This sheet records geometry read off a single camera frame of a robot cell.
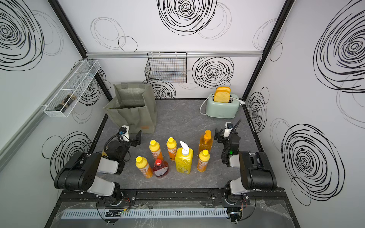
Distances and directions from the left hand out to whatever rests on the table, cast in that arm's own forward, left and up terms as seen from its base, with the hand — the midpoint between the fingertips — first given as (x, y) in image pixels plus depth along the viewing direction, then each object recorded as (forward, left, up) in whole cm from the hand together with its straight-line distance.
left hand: (132, 129), depth 88 cm
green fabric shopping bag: (+23, +6, -3) cm, 24 cm away
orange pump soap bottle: (-10, -45, +3) cm, 46 cm away
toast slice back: (+28, -58, +12) cm, 66 cm away
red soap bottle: (-24, -21, +2) cm, 32 cm away
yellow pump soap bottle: (-20, -33, +9) cm, 40 cm away
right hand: (+3, -58, -1) cm, 59 cm away
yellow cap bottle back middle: (-14, -26, +8) cm, 30 cm away
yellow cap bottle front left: (-24, -13, +8) cm, 28 cm away
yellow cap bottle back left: (-15, -17, +8) cm, 25 cm away
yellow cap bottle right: (-20, -42, +8) cm, 48 cm away
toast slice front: (+24, -57, +9) cm, 63 cm away
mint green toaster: (+21, -65, -2) cm, 68 cm away
